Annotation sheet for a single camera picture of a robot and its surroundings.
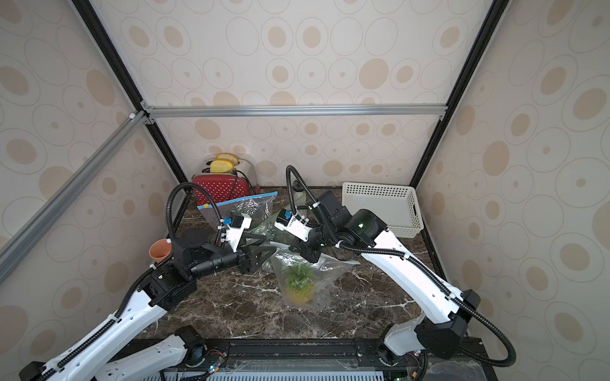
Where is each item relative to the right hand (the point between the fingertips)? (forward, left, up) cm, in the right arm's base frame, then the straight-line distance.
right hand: (291, 250), depth 65 cm
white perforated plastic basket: (+44, -44, -29) cm, 68 cm away
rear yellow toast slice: (+51, +34, -8) cm, 62 cm away
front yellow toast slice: (+45, +36, -8) cm, 59 cm away
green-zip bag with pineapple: (+10, +9, -3) cm, 13 cm away
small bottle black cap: (+44, +4, -18) cm, 47 cm away
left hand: (-1, +4, +4) cm, 6 cm away
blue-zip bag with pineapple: (+18, +13, -2) cm, 22 cm away
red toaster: (+39, +37, -14) cm, 55 cm away
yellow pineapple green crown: (-4, -2, -12) cm, 13 cm away
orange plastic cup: (+11, +55, -22) cm, 60 cm away
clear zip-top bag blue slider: (-3, -10, -5) cm, 11 cm away
